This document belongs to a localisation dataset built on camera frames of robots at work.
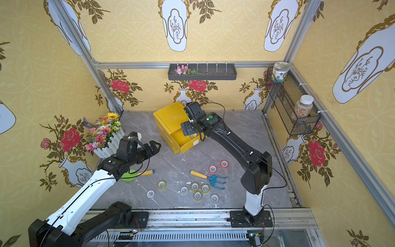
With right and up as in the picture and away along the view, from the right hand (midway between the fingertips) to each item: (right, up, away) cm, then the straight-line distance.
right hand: (196, 122), depth 83 cm
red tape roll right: (+17, -25, +10) cm, 32 cm away
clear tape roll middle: (-7, -37, +1) cm, 37 cm away
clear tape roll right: (+10, -40, -2) cm, 41 cm away
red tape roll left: (+10, -27, +8) cm, 30 cm away
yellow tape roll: (-19, -34, +1) cm, 39 cm away
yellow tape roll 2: (-1, -35, +1) cm, 35 cm away
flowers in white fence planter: (-52, -7, +5) cm, 53 cm away
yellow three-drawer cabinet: (-16, +1, +5) cm, 17 cm away
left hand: (-24, -13, -2) cm, 27 cm away
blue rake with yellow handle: (+9, -32, +5) cm, 34 cm away
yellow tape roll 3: (+5, -36, +1) cm, 36 cm away
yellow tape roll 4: (+1, -39, -2) cm, 39 cm away
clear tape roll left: (-25, -38, -1) cm, 45 cm away
